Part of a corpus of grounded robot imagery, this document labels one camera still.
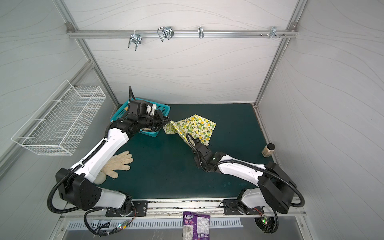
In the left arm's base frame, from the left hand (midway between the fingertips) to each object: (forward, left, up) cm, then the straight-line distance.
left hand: (174, 116), depth 76 cm
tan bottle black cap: (-7, -54, -21) cm, 59 cm away
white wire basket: (-11, +52, +3) cm, 53 cm away
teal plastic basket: (+23, +12, -20) cm, 33 cm away
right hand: (-9, -15, -22) cm, 28 cm away
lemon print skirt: (+14, -14, -29) cm, 35 cm away
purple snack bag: (-44, -12, -25) cm, 52 cm away
